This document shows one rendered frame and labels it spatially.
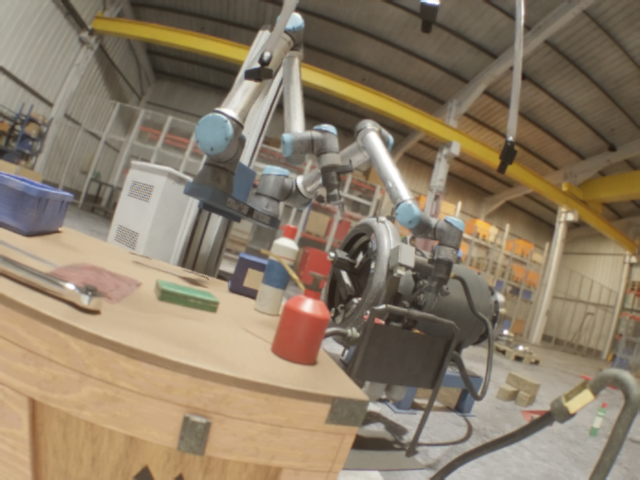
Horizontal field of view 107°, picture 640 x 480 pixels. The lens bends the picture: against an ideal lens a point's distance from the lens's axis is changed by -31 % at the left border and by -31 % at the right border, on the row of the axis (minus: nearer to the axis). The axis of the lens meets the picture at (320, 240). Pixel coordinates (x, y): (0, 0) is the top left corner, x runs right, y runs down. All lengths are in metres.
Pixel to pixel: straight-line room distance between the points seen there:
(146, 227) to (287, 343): 1.29
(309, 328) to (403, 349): 0.70
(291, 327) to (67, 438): 0.39
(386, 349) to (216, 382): 0.81
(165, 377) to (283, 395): 0.15
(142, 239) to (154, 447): 1.34
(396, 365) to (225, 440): 0.83
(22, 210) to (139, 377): 0.58
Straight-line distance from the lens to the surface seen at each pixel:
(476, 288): 2.17
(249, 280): 1.00
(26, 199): 0.91
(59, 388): 0.49
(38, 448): 0.60
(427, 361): 1.27
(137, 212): 1.81
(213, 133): 1.33
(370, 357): 1.14
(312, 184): 1.91
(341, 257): 2.01
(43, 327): 0.47
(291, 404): 0.46
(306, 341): 0.53
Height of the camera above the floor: 0.63
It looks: 4 degrees up
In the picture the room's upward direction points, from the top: 17 degrees clockwise
